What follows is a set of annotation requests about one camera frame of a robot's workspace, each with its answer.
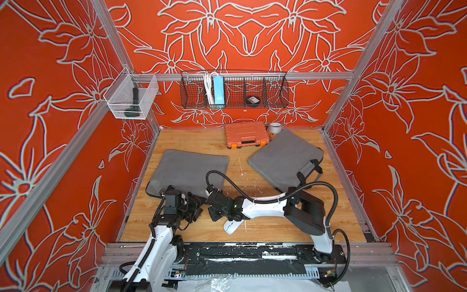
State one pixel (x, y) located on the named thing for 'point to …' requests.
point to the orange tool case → (253, 134)
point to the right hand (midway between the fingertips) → (207, 207)
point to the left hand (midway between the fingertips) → (205, 202)
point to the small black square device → (253, 100)
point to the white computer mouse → (231, 227)
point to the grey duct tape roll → (275, 128)
